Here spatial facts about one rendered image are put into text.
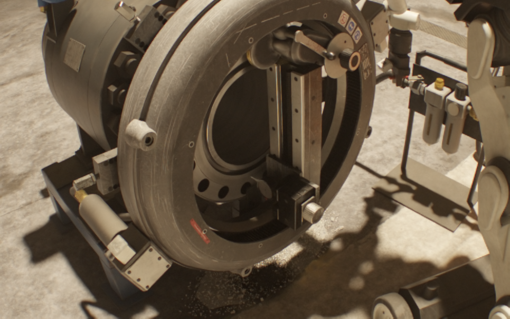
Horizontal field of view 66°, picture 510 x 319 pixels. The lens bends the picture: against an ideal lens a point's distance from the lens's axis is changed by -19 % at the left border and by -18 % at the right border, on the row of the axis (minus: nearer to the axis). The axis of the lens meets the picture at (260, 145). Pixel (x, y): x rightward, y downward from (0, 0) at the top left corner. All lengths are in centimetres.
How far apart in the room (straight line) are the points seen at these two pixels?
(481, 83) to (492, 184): 23
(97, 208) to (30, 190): 104
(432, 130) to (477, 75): 73
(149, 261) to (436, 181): 135
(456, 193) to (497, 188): 93
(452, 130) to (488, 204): 68
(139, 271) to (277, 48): 54
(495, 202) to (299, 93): 51
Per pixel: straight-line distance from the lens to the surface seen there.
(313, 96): 103
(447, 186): 199
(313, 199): 109
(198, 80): 81
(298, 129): 104
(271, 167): 116
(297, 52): 98
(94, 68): 119
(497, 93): 105
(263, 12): 87
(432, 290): 123
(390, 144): 219
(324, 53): 102
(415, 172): 202
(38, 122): 271
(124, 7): 84
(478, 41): 104
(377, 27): 128
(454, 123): 170
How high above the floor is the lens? 116
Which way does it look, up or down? 33 degrees down
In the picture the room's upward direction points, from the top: 1 degrees counter-clockwise
